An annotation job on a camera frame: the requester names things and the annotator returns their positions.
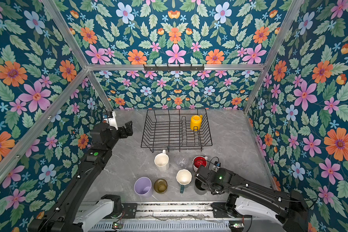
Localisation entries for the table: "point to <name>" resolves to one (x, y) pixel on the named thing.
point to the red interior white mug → (199, 161)
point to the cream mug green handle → (184, 178)
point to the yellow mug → (195, 122)
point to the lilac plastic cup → (142, 186)
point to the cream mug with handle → (161, 161)
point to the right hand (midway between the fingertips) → (204, 186)
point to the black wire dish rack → (166, 130)
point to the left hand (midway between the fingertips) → (124, 118)
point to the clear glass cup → (182, 162)
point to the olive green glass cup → (160, 185)
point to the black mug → (198, 188)
